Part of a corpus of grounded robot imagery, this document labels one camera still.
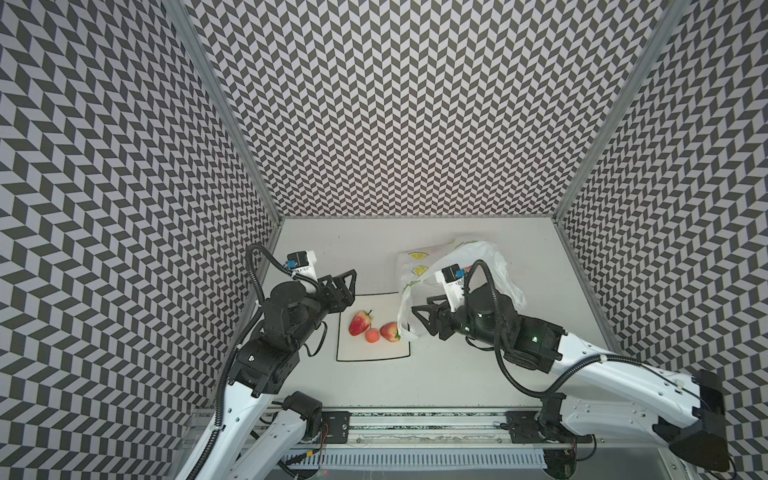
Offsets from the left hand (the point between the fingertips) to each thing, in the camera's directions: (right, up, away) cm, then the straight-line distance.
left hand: (346, 277), depth 67 cm
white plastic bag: (+18, +1, +21) cm, 28 cm away
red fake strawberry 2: (+10, -17, +15) cm, 25 cm away
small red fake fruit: (+4, -19, +17) cm, 26 cm away
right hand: (+17, -9, 0) cm, 19 cm away
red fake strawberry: (+1, -15, +19) cm, 24 cm away
